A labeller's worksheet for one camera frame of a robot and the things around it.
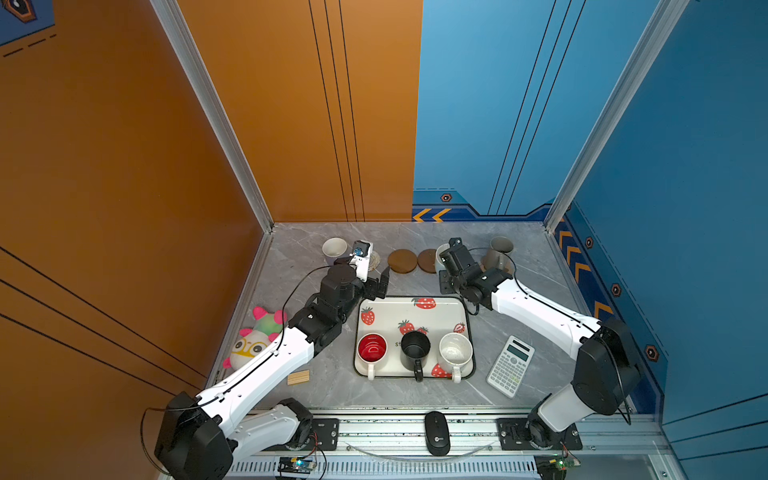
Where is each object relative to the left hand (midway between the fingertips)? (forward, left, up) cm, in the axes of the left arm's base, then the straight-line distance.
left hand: (373, 260), depth 76 cm
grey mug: (+16, -40, -16) cm, 46 cm away
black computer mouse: (-35, -16, -23) cm, 45 cm away
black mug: (-14, -12, -24) cm, 30 cm away
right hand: (+3, -21, -11) cm, 24 cm away
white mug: (-14, -24, -25) cm, 37 cm away
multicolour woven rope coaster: (+20, +2, -25) cm, 32 cm away
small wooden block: (-22, +20, -25) cm, 39 cm away
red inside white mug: (-14, +1, -23) cm, 27 cm away
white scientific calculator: (-18, -38, -24) cm, 49 cm away
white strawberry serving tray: (-2, -6, -25) cm, 26 cm away
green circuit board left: (-41, +16, -27) cm, 52 cm away
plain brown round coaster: (+20, -8, -25) cm, 33 cm away
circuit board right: (-41, -44, -27) cm, 66 cm away
